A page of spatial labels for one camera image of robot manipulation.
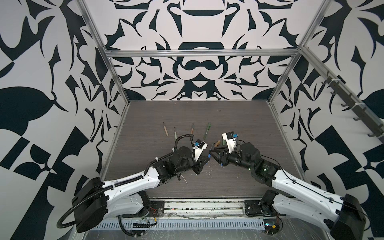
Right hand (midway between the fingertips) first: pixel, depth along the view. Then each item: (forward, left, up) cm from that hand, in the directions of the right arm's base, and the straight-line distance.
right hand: (212, 150), depth 72 cm
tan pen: (+26, +28, -19) cm, 42 cm away
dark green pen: (+27, -1, -20) cm, 34 cm away
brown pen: (+24, +10, -19) cm, 32 cm away
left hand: (-1, +1, -3) cm, 3 cm away
